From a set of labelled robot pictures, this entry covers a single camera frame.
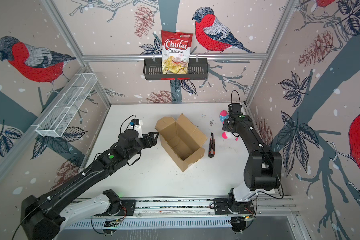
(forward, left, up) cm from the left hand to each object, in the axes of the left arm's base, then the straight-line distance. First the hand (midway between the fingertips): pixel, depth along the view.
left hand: (153, 134), depth 74 cm
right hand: (+11, -42, -10) cm, 45 cm away
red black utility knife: (+1, -33, -23) cm, 40 cm away
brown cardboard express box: (+11, -14, -23) cm, 29 cm away
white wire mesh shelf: (+6, +47, +6) cm, 48 cm away
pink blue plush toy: (+19, -41, -8) cm, 46 cm away
